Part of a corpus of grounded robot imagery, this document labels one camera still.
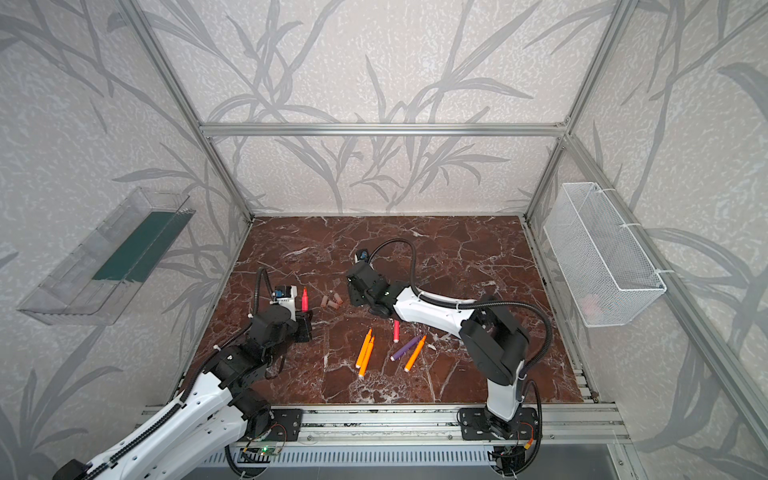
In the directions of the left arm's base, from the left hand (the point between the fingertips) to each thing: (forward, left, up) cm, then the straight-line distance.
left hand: (316, 304), depth 80 cm
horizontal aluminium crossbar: (+55, -17, +19) cm, 61 cm away
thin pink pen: (0, +3, +2) cm, 3 cm away
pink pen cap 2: (+7, -1, -14) cm, 16 cm away
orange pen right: (-9, -27, -12) cm, 31 cm away
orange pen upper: (-7, -12, -13) cm, 20 cm away
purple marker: (-7, -24, -13) cm, 29 cm away
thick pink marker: (-2, -22, -13) cm, 25 cm away
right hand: (+10, -10, -2) cm, 15 cm away
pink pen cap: (+9, -2, -13) cm, 16 cm away
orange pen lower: (-10, -13, -13) cm, 21 cm away
